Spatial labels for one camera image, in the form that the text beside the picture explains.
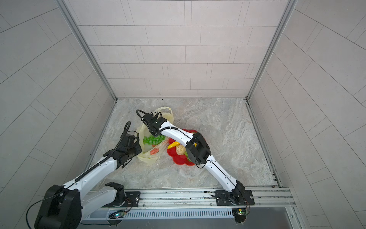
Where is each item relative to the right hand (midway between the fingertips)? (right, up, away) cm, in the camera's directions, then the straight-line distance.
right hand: (160, 129), depth 97 cm
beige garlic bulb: (+15, -10, -14) cm, 23 cm away
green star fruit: (+19, -10, -25) cm, 33 cm away
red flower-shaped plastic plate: (+16, -17, -12) cm, 26 cm away
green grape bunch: (-3, -6, -8) cm, 10 cm away
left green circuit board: (-13, -35, -32) cm, 49 cm away
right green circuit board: (+45, -37, -29) cm, 65 cm away
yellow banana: (+11, -7, -14) cm, 19 cm away
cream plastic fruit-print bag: (-4, -10, -10) cm, 14 cm away
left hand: (-9, -9, -9) cm, 15 cm away
